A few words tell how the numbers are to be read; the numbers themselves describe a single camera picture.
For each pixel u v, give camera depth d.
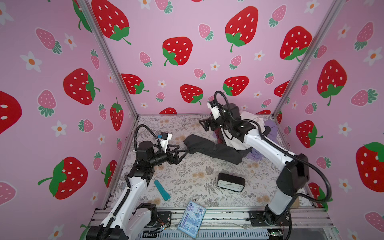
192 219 0.69
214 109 0.71
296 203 0.76
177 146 0.78
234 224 0.73
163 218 0.74
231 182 0.79
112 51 0.86
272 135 1.07
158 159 0.65
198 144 0.97
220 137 1.04
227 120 0.66
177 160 0.66
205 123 0.72
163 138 0.66
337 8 0.69
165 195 0.82
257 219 0.73
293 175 0.45
